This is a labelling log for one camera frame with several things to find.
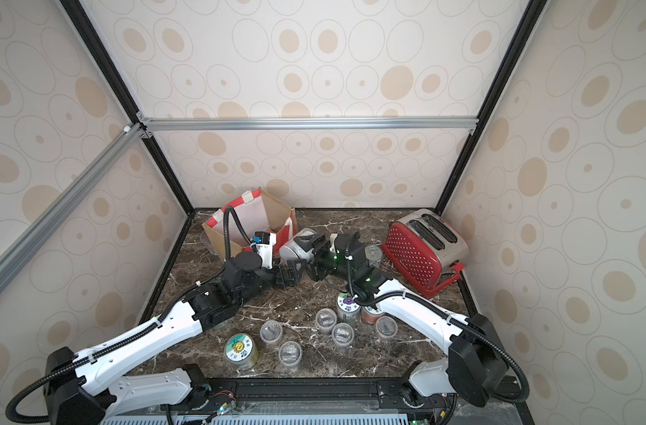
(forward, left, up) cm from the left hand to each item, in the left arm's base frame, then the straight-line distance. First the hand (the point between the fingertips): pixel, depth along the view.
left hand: (302, 261), depth 71 cm
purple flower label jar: (-6, -14, -19) cm, 24 cm away
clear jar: (-12, +10, -21) cm, 26 cm away
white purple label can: (+1, +3, +3) cm, 4 cm away
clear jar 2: (-18, +4, -21) cm, 28 cm away
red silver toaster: (+11, -38, -10) cm, 41 cm away
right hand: (+5, 0, +1) cm, 5 cm away
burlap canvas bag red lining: (+32, +19, -15) cm, 40 cm away
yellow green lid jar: (-18, +17, -18) cm, 31 cm away
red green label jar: (-7, -21, -20) cm, 29 cm away
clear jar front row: (-12, -12, -21) cm, 27 cm away
